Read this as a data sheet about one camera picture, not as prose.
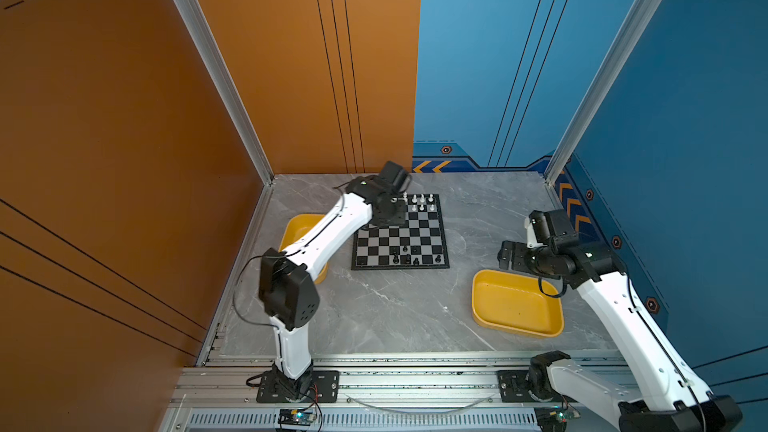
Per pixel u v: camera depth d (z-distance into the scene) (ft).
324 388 2.42
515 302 2.82
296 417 2.32
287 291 1.52
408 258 3.05
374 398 2.38
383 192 1.94
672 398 1.21
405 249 3.17
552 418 2.33
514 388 2.38
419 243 3.24
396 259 3.07
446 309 2.85
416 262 3.05
